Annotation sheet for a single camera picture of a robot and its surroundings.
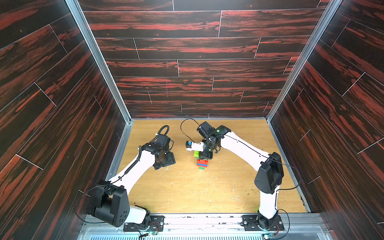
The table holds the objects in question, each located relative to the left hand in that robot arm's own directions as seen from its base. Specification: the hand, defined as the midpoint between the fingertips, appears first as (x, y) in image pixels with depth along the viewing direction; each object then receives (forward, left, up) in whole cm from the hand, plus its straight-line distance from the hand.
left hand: (170, 162), depth 86 cm
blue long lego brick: (+2, -19, -6) cm, 20 cm away
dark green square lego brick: (+1, -19, -9) cm, 21 cm away
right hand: (+6, -20, +3) cm, 21 cm away
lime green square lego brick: (+1, -15, +8) cm, 17 cm away
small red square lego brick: (+1, -19, +2) cm, 19 cm away
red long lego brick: (+2, -19, -8) cm, 21 cm away
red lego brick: (+1, -21, 0) cm, 21 cm away
